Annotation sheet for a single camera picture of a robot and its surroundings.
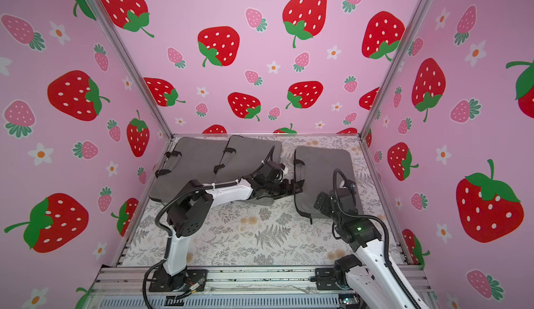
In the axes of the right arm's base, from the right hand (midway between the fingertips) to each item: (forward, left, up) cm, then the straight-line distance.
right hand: (326, 200), depth 79 cm
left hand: (+6, +10, -7) cm, 13 cm away
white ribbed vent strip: (-34, +35, -15) cm, 51 cm away
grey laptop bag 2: (+32, +41, -16) cm, 55 cm away
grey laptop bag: (+24, +68, -10) cm, 73 cm away
